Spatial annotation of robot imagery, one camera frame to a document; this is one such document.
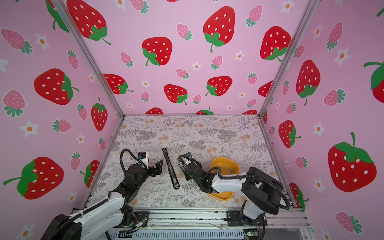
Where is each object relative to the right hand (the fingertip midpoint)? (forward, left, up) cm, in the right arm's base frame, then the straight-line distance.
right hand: (185, 165), depth 85 cm
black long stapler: (-5, +7, -5) cm, 10 cm away
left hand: (0, +17, +3) cm, 17 cm away
